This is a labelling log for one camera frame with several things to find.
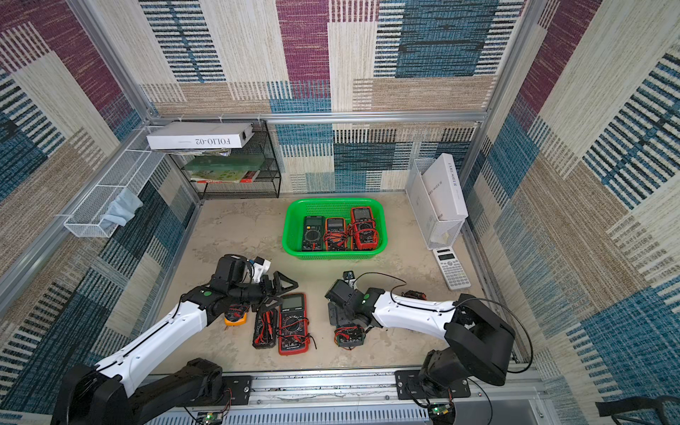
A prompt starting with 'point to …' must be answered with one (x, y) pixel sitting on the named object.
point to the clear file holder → (437, 233)
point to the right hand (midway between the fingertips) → (344, 309)
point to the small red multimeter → (363, 228)
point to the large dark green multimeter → (313, 234)
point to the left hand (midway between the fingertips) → (290, 291)
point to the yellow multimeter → (236, 314)
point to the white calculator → (452, 268)
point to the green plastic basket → (335, 228)
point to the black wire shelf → (269, 182)
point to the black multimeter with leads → (265, 333)
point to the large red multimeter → (292, 332)
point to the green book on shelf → (219, 169)
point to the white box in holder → (443, 185)
